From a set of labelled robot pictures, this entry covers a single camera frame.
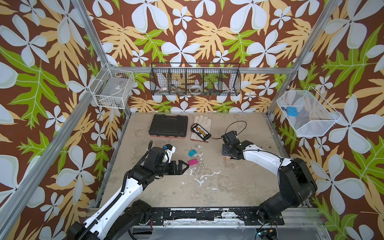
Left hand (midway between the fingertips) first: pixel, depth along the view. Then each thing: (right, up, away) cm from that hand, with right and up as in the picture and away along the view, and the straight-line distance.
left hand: (182, 164), depth 76 cm
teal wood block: (+5, +3, +20) cm, 21 cm away
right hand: (+27, +5, +16) cm, 32 cm away
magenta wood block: (+6, -3, +18) cm, 19 cm away
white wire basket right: (+70, +26, +5) cm, 75 cm away
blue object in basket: (+64, +29, +10) cm, 71 cm away
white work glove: (+15, +23, +37) cm, 46 cm away
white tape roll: (+7, +46, +23) cm, 52 cm away
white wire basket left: (-42, +42, +11) cm, 60 cm away
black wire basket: (+7, +52, +22) cm, 57 cm away
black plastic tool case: (-16, +20, +33) cm, 42 cm away
